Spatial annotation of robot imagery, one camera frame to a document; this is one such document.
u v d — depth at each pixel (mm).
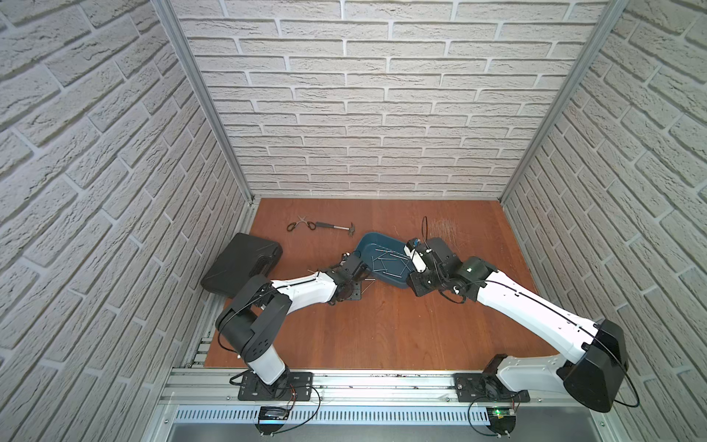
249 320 455
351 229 1085
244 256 949
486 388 649
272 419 708
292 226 1098
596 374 383
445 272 581
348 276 710
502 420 700
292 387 725
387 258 1005
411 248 714
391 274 959
